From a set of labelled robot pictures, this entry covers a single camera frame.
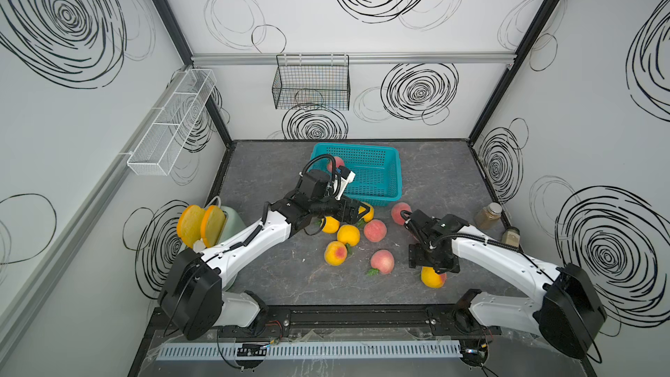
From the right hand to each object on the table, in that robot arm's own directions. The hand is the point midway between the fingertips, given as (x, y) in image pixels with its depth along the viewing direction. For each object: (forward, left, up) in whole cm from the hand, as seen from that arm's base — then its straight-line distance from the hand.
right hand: (426, 267), depth 79 cm
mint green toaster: (+8, +59, +12) cm, 60 cm away
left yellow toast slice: (+3, +68, +18) cm, 70 cm away
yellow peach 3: (-3, -1, 0) cm, 4 cm away
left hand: (+12, +21, +15) cm, 29 cm away
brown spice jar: (+16, -23, +3) cm, 28 cm away
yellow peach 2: (+10, +24, 0) cm, 26 cm away
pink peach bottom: (+1, +14, +1) cm, 14 cm away
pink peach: (+42, +29, 0) cm, 51 cm away
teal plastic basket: (+40, +12, -3) cm, 42 cm away
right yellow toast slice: (+4, +62, +17) cm, 64 cm away
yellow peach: (+13, +30, +1) cm, 33 cm away
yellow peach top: (+12, +18, +8) cm, 23 cm away
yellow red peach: (+3, +28, +2) cm, 28 cm away
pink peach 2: (+11, +15, +1) cm, 19 cm away
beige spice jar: (+11, -31, -1) cm, 33 cm away
